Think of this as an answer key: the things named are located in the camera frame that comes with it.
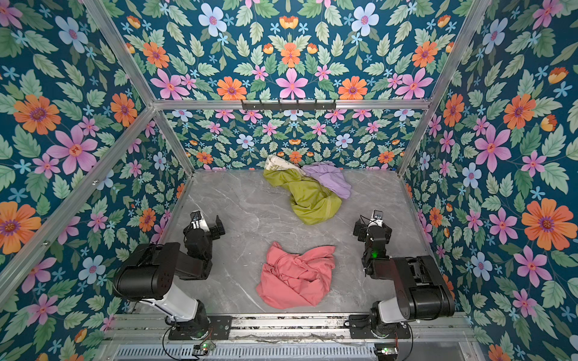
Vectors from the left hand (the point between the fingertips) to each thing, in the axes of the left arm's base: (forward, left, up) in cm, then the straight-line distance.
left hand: (206, 213), depth 90 cm
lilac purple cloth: (+18, -54, -2) cm, 57 cm away
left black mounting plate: (-39, -7, -10) cm, 41 cm away
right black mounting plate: (-42, -56, -11) cm, 71 cm away
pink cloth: (-27, -33, -7) cm, 43 cm away
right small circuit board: (-50, -63, -12) cm, 81 cm away
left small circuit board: (-45, -5, -11) cm, 46 cm away
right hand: (-6, -68, -4) cm, 68 cm away
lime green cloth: (+5, -43, -2) cm, 43 cm away
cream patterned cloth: (+30, -27, -2) cm, 40 cm away
